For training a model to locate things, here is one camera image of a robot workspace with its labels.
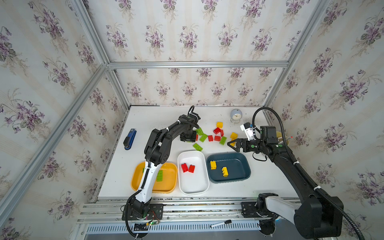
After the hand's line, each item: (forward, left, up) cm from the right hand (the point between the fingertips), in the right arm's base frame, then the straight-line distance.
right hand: (232, 144), depth 78 cm
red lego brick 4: (+16, +9, -17) cm, 24 cm away
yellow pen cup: (+8, -31, -5) cm, 32 cm away
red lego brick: (-6, +22, -16) cm, 28 cm away
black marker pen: (-32, +6, -17) cm, 37 cm away
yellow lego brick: (-9, +3, -15) cm, 18 cm away
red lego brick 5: (+16, +4, -17) cm, 24 cm away
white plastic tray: (-14, +18, -17) cm, 29 cm away
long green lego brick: (-11, +40, -16) cm, 45 cm away
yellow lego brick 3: (+26, +1, -16) cm, 31 cm away
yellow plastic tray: (-15, +35, -17) cm, 41 cm away
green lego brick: (+16, +14, -17) cm, 27 cm away
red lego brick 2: (-6, +26, -15) cm, 31 cm away
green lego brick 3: (+21, +16, -16) cm, 31 cm away
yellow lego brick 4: (+16, -7, -15) cm, 23 cm away
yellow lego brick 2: (-5, +9, -15) cm, 18 cm away
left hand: (+15, +23, -16) cm, 32 cm away
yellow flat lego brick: (-3, +1, +4) cm, 5 cm away
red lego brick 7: (+18, +1, -15) cm, 24 cm away
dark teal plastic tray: (-4, 0, -19) cm, 19 cm away
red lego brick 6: (+21, +4, -16) cm, 27 cm away
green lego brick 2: (+9, +18, -18) cm, 27 cm away
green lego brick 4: (+14, 0, -18) cm, 23 cm away
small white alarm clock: (+32, -11, -11) cm, 35 cm away
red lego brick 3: (+16, +18, -17) cm, 29 cm away
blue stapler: (+13, +64, -15) cm, 67 cm away
